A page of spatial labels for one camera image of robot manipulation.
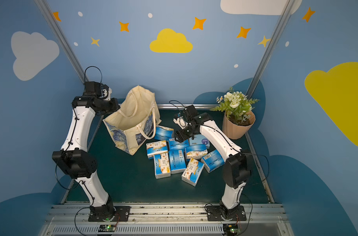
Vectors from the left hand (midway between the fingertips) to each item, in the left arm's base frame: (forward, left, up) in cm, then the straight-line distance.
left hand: (122, 104), depth 83 cm
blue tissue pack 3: (-23, -33, -23) cm, 46 cm away
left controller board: (-57, 0, -29) cm, 64 cm away
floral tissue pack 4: (-30, -42, -23) cm, 56 cm away
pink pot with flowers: (+2, -69, -3) cm, 69 cm away
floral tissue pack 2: (-18, -45, -22) cm, 53 cm away
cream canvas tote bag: (+7, -1, -23) cm, 24 cm away
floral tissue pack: (-15, -18, -24) cm, 33 cm away
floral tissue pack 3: (-27, -24, -23) cm, 42 cm away
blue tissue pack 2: (-12, -31, -23) cm, 41 cm away
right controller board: (-56, -61, -29) cm, 87 cm away
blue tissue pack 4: (-23, -54, -23) cm, 63 cm away
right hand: (-12, -36, -12) cm, 40 cm away
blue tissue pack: (-4, -23, -23) cm, 32 cm away
